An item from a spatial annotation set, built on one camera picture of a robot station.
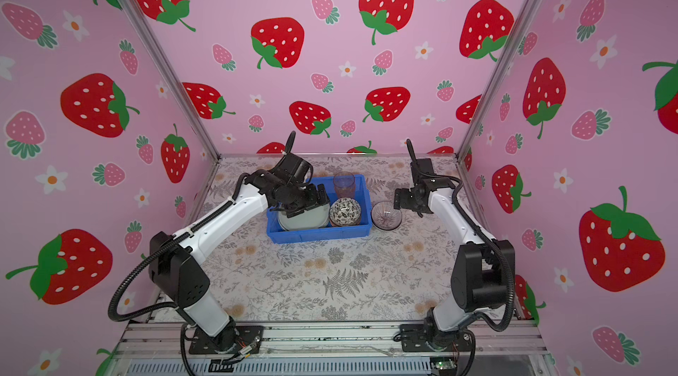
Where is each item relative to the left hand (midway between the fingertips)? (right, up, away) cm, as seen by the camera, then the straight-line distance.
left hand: (322, 203), depth 82 cm
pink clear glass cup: (+7, +5, +18) cm, 20 cm away
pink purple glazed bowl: (+22, -7, +16) cm, 28 cm away
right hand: (+28, 0, +7) cm, 29 cm away
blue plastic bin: (+14, +3, +16) cm, 22 cm away
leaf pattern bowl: (+7, -5, +14) cm, 16 cm away
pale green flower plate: (-5, -7, +14) cm, 16 cm away
